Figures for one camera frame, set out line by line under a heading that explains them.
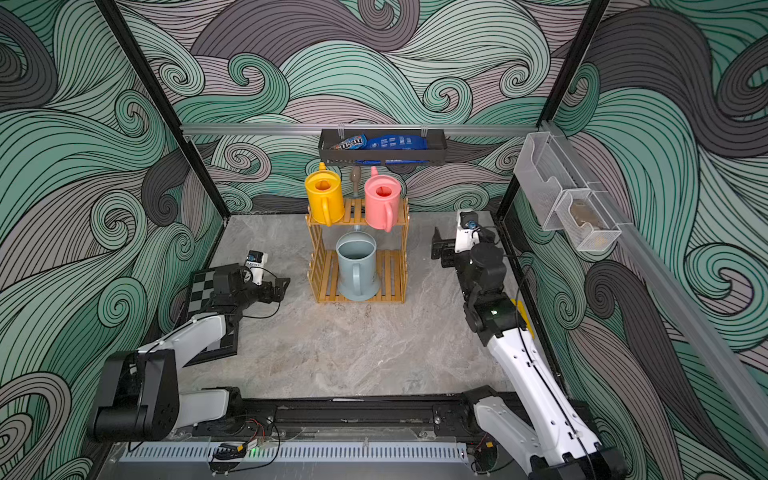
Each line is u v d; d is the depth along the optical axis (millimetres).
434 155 917
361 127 952
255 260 778
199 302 920
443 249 619
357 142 919
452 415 728
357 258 803
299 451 697
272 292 815
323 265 1039
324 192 724
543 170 952
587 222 626
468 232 572
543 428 401
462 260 602
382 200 714
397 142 915
